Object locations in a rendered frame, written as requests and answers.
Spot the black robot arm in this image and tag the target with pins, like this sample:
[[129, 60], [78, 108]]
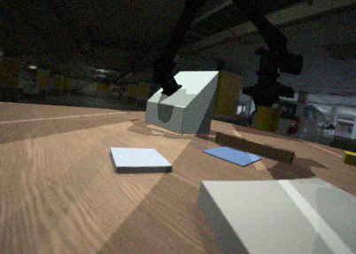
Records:
[[276, 41]]

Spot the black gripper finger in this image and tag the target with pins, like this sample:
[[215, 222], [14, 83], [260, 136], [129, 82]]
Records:
[[268, 100], [256, 100]]

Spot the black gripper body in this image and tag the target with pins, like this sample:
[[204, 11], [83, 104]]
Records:
[[267, 85]]

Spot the yellow block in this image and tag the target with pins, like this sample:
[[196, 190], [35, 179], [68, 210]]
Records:
[[349, 158]]

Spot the yellow cup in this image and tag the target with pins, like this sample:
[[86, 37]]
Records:
[[267, 118]]

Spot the dark brown flat bar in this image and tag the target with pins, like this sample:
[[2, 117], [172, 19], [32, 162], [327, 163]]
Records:
[[259, 148]]

